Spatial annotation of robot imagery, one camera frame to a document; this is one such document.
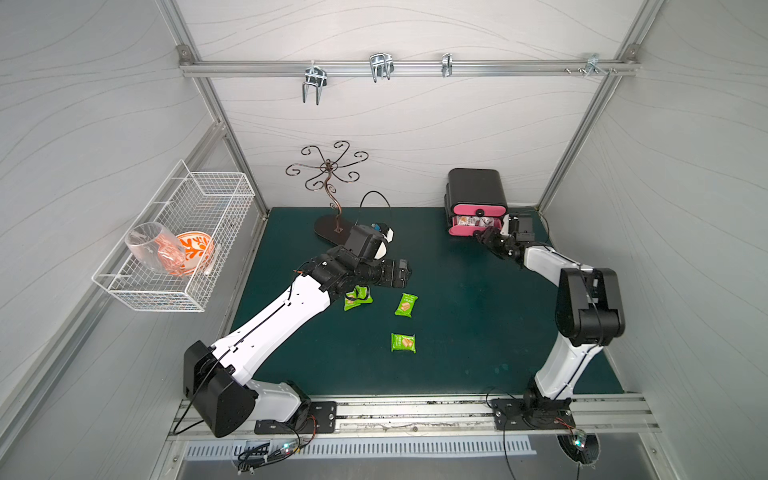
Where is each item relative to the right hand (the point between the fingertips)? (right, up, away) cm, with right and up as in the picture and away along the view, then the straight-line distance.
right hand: (485, 235), depth 99 cm
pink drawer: (-6, +3, +3) cm, 7 cm away
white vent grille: (-54, -49, -32) cm, 80 cm away
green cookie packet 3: (-27, -22, -6) cm, 36 cm away
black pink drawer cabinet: (-3, +12, +1) cm, 13 cm away
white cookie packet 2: (+2, +5, +5) cm, 7 cm away
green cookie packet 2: (-42, -18, -6) cm, 46 cm away
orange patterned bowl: (-78, -4, -33) cm, 85 cm away
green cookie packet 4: (-29, -31, -15) cm, 45 cm away
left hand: (-30, -9, -25) cm, 40 cm away
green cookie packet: (-45, -21, -6) cm, 50 cm away
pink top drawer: (+5, +9, +6) cm, 12 cm away
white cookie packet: (-6, +5, +4) cm, 9 cm away
